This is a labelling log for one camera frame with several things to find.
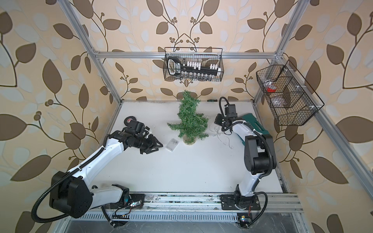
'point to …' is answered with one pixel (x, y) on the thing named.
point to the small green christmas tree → (191, 124)
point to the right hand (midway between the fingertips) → (217, 119)
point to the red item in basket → (271, 89)
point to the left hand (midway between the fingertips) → (159, 144)
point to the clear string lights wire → (222, 138)
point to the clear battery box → (172, 144)
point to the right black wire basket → (292, 100)
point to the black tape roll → (128, 119)
